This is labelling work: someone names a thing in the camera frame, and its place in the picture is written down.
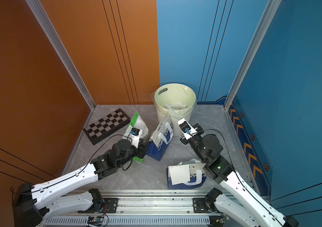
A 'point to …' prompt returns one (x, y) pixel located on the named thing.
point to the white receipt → (180, 174)
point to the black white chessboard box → (101, 129)
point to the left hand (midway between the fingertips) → (148, 139)
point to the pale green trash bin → (178, 100)
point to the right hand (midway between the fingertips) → (184, 118)
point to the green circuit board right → (222, 219)
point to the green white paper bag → (137, 122)
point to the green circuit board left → (95, 220)
